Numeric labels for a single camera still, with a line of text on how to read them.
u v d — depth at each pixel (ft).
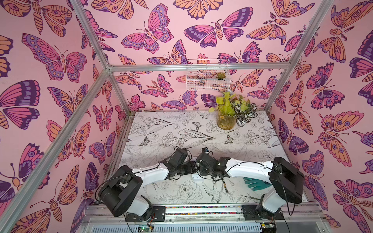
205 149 2.56
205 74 3.15
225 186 2.72
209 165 2.13
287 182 1.44
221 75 3.03
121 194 1.41
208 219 2.39
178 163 2.26
